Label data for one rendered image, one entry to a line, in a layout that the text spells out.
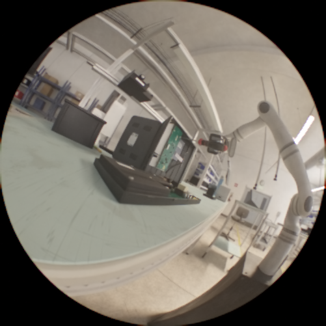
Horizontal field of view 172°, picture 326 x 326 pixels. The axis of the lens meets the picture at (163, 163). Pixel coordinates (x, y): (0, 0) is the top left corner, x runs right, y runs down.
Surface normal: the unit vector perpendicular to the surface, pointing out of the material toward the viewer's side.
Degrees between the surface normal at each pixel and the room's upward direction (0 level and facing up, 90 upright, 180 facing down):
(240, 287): 90
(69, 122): 90
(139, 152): 90
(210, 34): 180
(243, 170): 90
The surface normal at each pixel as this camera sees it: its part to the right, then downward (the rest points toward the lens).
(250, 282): -0.69, -0.36
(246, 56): -0.42, 0.91
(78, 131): 0.70, 0.29
